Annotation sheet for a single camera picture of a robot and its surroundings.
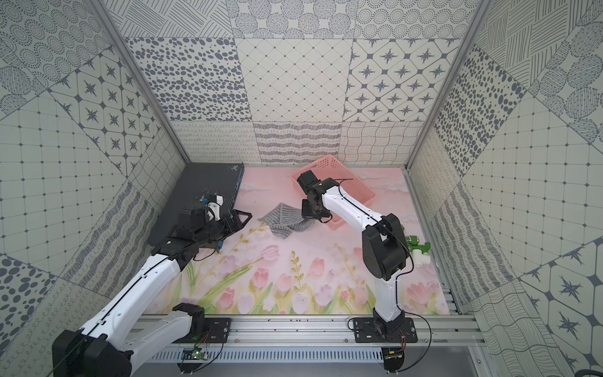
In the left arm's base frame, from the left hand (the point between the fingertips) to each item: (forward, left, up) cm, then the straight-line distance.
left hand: (240, 212), depth 79 cm
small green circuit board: (-38, +11, -21) cm, 45 cm away
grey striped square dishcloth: (+8, -12, -17) cm, 23 cm away
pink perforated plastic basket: (+41, -33, -18) cm, 56 cm away
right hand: (+6, -25, -11) cm, 28 cm away
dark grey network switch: (+30, +32, -18) cm, 47 cm away
